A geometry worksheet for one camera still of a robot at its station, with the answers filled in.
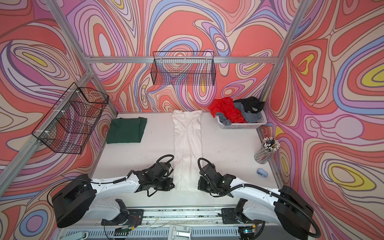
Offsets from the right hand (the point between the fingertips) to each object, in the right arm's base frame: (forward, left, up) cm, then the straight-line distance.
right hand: (200, 188), depth 82 cm
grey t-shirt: (+45, -37, +9) cm, 59 cm away
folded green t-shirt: (+43, +53, +2) cm, 68 cm away
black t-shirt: (+58, -42, +9) cm, 72 cm away
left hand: (+2, +13, 0) cm, 13 cm away
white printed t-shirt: (+9, +7, +1) cm, 11 cm away
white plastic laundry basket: (+43, -47, +6) cm, 64 cm away
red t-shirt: (+59, -23, +8) cm, 64 cm away
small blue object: (+8, -37, +1) cm, 38 cm away
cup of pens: (+17, -39, +16) cm, 45 cm away
